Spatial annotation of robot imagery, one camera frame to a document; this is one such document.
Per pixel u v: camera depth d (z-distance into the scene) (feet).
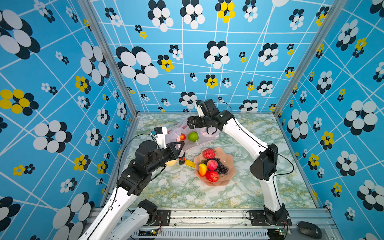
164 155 1.82
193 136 3.23
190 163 2.97
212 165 2.64
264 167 1.77
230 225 2.38
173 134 2.26
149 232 2.34
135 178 1.52
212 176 2.64
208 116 2.37
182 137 3.33
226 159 2.98
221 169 2.78
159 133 1.93
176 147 2.01
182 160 3.06
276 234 2.25
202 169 2.64
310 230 2.27
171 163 3.05
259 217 2.37
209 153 2.90
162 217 2.41
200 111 2.26
